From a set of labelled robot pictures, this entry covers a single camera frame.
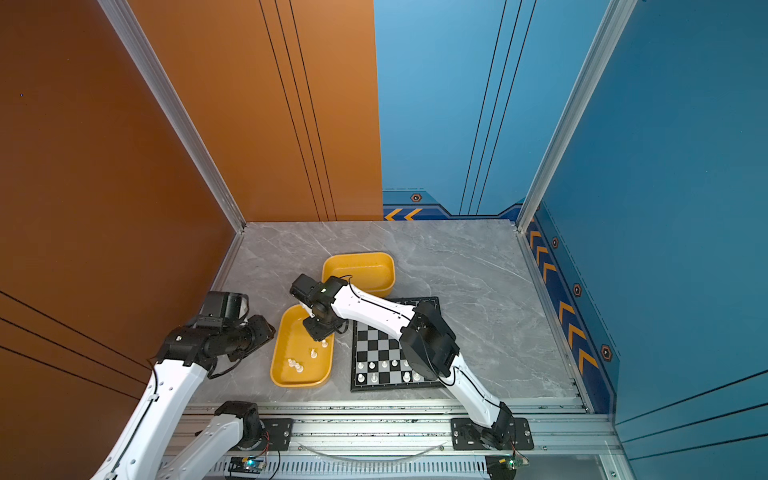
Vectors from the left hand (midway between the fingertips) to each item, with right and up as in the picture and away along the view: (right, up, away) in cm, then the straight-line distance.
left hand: (270, 329), depth 76 cm
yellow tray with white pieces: (+4, -11, +9) cm, 14 cm away
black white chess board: (+27, -11, +8) cm, 30 cm away
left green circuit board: (-3, -31, -6) cm, 32 cm away
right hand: (+10, -4, +8) cm, 13 cm away
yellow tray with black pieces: (+24, +12, +27) cm, 38 cm away
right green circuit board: (+58, -31, -6) cm, 66 cm away
